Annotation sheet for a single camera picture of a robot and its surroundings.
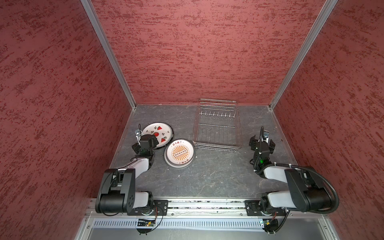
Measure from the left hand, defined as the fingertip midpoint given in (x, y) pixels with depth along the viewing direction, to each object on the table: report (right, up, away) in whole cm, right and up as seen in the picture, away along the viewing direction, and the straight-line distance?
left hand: (146, 141), depth 92 cm
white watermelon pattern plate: (+8, +5, +10) cm, 14 cm away
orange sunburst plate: (+21, -8, -1) cm, 22 cm away
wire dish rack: (+47, +9, +17) cm, 51 cm away
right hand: (+72, +1, -2) cm, 72 cm away
